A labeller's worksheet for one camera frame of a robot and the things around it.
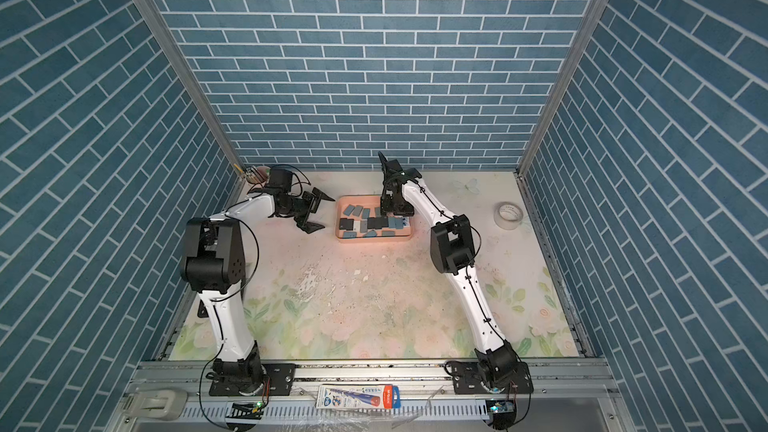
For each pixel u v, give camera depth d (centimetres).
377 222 104
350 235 101
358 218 106
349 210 108
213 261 54
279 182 82
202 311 84
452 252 68
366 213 108
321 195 90
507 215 108
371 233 102
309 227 93
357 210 108
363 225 105
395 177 81
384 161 96
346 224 104
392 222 104
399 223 104
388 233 102
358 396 71
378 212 106
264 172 105
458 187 116
